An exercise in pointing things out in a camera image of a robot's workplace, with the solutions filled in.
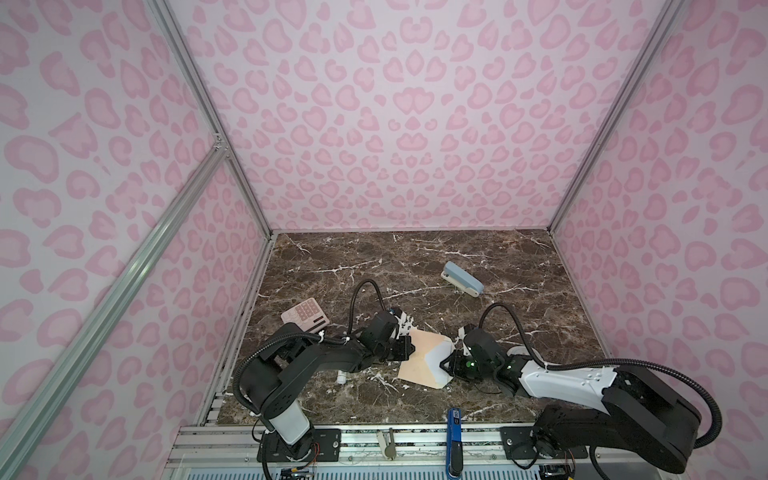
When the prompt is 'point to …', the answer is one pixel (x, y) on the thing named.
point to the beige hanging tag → (387, 443)
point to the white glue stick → (341, 378)
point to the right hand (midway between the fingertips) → (440, 366)
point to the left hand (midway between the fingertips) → (418, 347)
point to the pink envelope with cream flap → (423, 364)
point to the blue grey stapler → (462, 279)
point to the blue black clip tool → (454, 446)
